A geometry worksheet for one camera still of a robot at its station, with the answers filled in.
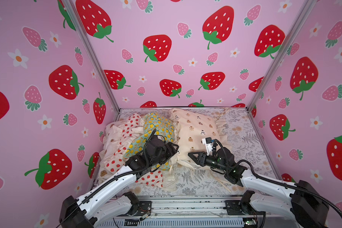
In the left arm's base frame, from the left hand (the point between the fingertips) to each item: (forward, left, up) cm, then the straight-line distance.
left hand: (178, 149), depth 74 cm
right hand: (-4, -5, -1) cm, 7 cm away
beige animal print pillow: (+18, -8, -3) cm, 20 cm away
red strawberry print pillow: (+12, +37, -3) cm, 39 cm away
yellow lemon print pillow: (+13, +14, +7) cm, 20 cm away
